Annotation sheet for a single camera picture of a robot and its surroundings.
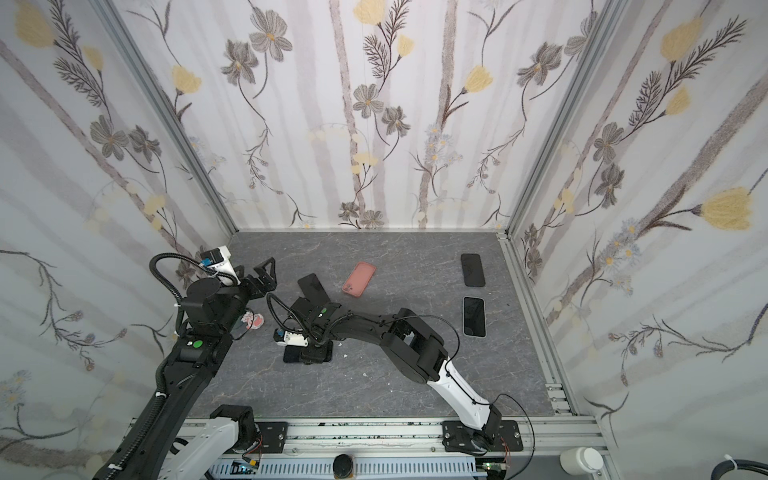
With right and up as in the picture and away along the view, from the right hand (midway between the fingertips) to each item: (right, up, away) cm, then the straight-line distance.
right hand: (302, 338), depth 88 cm
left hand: (-7, +25, -16) cm, 30 cm away
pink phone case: (+15, +17, +20) cm, 30 cm away
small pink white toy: (-15, +4, +5) cm, 17 cm away
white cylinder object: (+68, -20, -24) cm, 75 cm away
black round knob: (+16, -21, -25) cm, 36 cm away
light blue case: (+54, +5, +7) cm, 55 cm away
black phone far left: (-1, +13, +16) cm, 20 cm away
